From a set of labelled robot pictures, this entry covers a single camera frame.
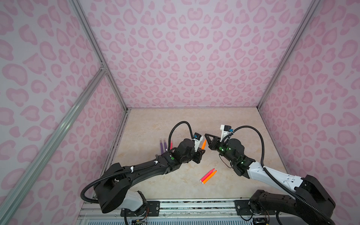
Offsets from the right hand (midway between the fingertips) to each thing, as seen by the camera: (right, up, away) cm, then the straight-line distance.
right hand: (205, 134), depth 76 cm
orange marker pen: (0, -6, +1) cm, 6 cm away
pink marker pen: (-17, -4, -12) cm, 22 cm away
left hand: (+1, -8, +2) cm, 8 cm away
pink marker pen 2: (+2, -25, +8) cm, 26 cm away
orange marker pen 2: (+4, -26, +7) cm, 28 cm away
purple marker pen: (-25, -10, +21) cm, 34 cm away
